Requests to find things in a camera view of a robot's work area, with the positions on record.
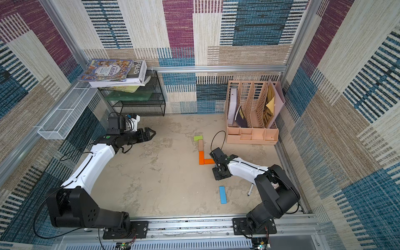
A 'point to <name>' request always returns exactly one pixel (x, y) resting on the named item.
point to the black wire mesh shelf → (156, 106)
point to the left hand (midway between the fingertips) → (148, 133)
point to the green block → (196, 138)
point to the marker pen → (251, 188)
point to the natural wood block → (200, 145)
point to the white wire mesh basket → (59, 124)
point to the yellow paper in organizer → (271, 104)
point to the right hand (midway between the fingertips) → (219, 172)
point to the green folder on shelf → (123, 96)
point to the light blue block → (223, 195)
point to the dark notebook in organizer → (241, 119)
